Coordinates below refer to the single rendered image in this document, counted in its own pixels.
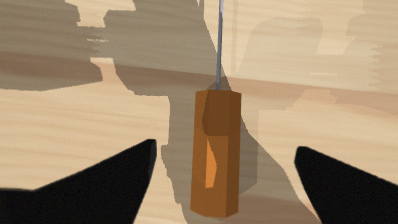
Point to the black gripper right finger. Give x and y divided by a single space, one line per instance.
343 194

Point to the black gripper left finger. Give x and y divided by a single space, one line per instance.
108 192

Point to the brown handled hook pick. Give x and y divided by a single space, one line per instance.
216 147

